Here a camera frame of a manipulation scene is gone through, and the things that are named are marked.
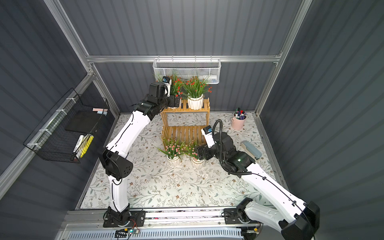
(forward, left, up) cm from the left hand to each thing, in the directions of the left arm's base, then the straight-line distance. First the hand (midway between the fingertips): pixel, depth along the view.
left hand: (170, 93), depth 81 cm
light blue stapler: (-18, -49, -31) cm, 61 cm away
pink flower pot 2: (-23, -11, -21) cm, 33 cm away
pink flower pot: (-23, -2, -21) cm, 31 cm away
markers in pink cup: (+5, -45, -22) cm, 51 cm away
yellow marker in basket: (-28, +37, -9) cm, 48 cm away
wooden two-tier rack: (-1, -11, -36) cm, 38 cm away
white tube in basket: (-27, +41, -8) cm, 50 cm away
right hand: (-25, -19, -11) cm, 33 cm away
